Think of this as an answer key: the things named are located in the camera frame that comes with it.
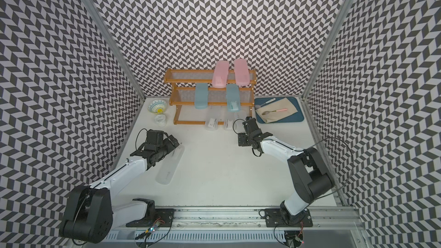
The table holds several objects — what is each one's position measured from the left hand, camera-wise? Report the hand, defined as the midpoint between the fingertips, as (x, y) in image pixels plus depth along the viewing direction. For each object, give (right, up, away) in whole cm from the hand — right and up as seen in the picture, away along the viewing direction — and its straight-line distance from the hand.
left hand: (171, 145), depth 90 cm
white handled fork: (+50, +22, +24) cm, 60 cm away
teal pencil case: (+33, +26, +5) cm, 42 cm away
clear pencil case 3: (+38, +15, +10) cm, 42 cm away
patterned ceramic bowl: (-17, +21, +22) cm, 35 cm away
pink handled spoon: (+55, +18, +18) cm, 61 cm away
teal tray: (+52, +25, +22) cm, 62 cm away
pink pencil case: (+38, +39, +2) cm, 54 cm away
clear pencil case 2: (+21, +14, +17) cm, 30 cm away
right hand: (+40, +3, +3) cm, 40 cm away
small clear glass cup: (-10, +13, +11) cm, 20 cm away
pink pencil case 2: (+26, +38, -1) cm, 46 cm away
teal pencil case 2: (+14, +29, +11) cm, 35 cm away
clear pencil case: (+30, +11, +10) cm, 34 cm away
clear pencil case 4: (-1, -10, -2) cm, 10 cm away
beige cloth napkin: (+68, +23, +23) cm, 75 cm away
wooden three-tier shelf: (+21, +30, -7) cm, 37 cm away
